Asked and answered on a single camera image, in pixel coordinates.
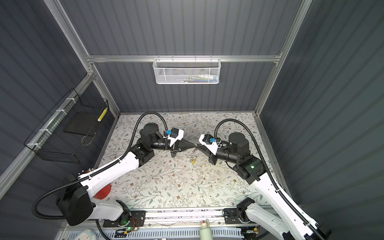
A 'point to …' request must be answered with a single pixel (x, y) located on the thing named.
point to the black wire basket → (65, 135)
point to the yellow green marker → (99, 118)
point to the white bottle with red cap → (205, 232)
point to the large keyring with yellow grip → (193, 158)
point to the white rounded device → (87, 234)
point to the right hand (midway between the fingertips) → (200, 146)
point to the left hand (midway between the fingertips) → (196, 144)
